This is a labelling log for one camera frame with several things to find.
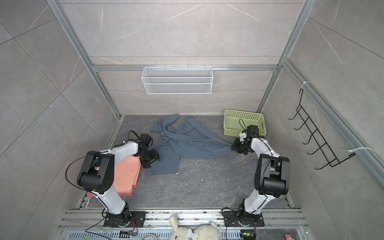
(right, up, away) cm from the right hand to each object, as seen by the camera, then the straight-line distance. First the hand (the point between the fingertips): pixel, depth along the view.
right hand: (232, 146), depth 94 cm
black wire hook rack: (+32, +9, -26) cm, 42 cm away
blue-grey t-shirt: (-33, +5, +10) cm, 35 cm away
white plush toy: (-17, -33, -31) cm, 49 cm away
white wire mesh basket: (-36, +44, +7) cm, 57 cm away
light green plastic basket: (+8, +17, +24) cm, 30 cm away
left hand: (-48, -8, 0) cm, 49 cm away
